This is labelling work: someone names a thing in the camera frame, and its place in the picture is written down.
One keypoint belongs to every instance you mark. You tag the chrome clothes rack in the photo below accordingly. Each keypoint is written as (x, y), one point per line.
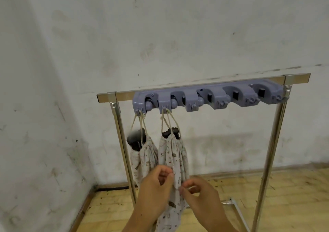
(270, 149)

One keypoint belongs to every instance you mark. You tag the person's right hand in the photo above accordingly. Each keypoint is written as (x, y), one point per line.
(205, 201)

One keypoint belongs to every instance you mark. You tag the person's left hand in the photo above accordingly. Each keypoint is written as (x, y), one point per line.
(154, 193)

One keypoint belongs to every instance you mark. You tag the grey wall hook holder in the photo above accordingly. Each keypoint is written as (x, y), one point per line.
(190, 95)

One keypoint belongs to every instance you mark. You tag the black baseboard strip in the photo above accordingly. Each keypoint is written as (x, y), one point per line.
(113, 187)

